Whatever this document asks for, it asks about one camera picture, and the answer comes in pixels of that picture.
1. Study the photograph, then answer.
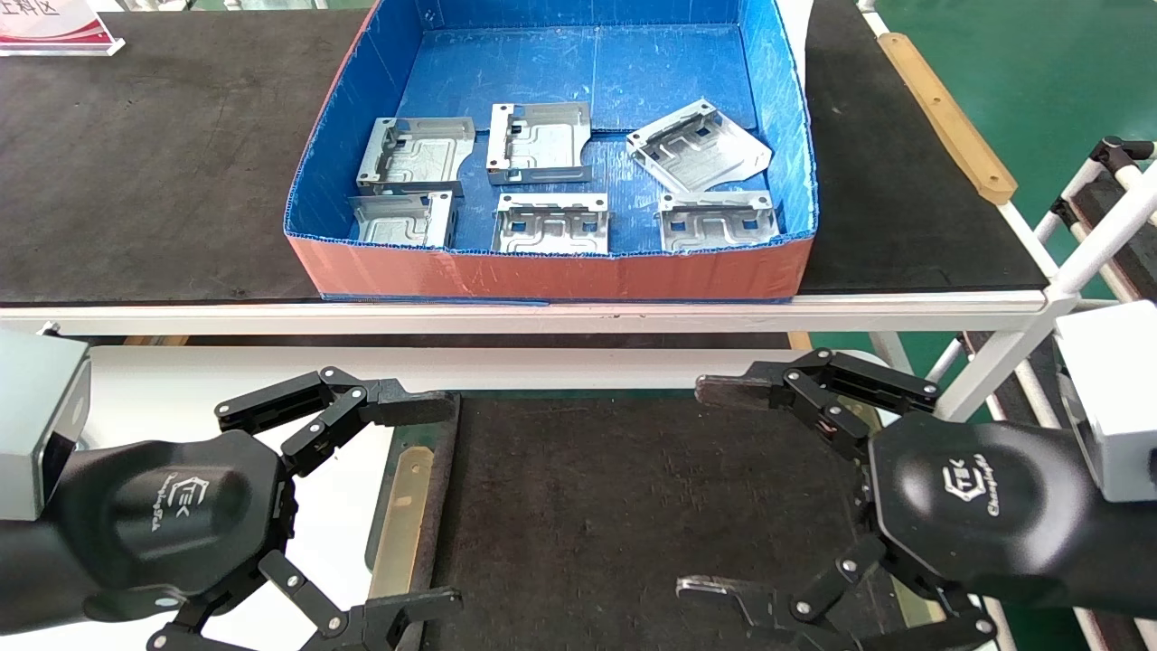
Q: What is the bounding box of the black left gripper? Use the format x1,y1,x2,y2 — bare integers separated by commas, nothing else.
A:
0,366,464,651

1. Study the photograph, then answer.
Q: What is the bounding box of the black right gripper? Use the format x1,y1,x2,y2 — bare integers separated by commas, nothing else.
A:
676,348,1157,651

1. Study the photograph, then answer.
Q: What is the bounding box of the galvanized metal bracket plate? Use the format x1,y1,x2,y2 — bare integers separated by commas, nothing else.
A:
485,101,594,186
349,190,456,250
491,192,611,256
657,190,780,253
626,98,775,193
355,116,476,197

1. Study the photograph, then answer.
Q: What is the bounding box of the blue corrugated plastic box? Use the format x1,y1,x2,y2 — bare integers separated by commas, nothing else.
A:
283,0,819,304

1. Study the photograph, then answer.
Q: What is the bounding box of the short tan wooden strip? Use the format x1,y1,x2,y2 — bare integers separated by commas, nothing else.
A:
369,445,435,599

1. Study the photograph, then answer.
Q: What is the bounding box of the small black work mat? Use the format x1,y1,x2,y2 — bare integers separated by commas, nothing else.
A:
420,395,905,651

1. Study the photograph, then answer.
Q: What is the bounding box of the black foam rack pad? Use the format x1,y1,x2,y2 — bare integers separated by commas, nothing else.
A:
1053,172,1157,304

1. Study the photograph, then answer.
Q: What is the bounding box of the long tan wooden strip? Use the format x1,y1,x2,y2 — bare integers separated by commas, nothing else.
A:
877,32,1019,206

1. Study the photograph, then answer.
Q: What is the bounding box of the large black table mat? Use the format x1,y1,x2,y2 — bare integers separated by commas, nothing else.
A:
0,0,1051,307

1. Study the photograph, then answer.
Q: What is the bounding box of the red and white sign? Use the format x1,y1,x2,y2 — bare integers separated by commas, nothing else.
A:
0,0,126,57

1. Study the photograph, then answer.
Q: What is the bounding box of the white metal table frame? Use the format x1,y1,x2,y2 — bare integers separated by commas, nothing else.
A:
0,5,1078,376

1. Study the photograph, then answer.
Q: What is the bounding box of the light grey right wrist camera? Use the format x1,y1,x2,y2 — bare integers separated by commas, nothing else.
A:
1053,300,1157,503

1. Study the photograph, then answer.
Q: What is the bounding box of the light grey wrist camera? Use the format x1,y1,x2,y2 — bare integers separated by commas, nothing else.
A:
0,327,91,523
1053,300,1157,503

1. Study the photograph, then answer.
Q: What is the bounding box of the light grey left wrist camera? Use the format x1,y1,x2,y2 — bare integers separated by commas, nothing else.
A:
0,327,91,523

